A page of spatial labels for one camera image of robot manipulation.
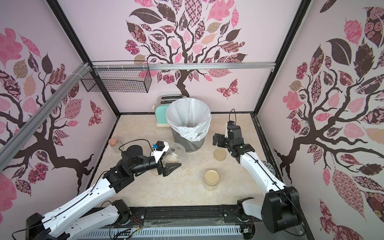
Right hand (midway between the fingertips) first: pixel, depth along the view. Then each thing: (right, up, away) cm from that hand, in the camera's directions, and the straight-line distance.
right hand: (221, 136), depth 85 cm
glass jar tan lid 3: (-7, -23, -9) cm, 26 cm away
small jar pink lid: (-66, -5, +5) cm, 66 cm away
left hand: (-24, -10, -17) cm, 31 cm away
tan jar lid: (+1, -13, +12) cm, 17 cm away
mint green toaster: (-39, +23, +19) cm, 49 cm away
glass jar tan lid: (-33, -14, -22) cm, 42 cm away
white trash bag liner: (-19, +12, +13) cm, 26 cm away
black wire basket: (-66, +38, +10) cm, 77 cm away
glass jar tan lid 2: (-24, -6, -24) cm, 34 cm away
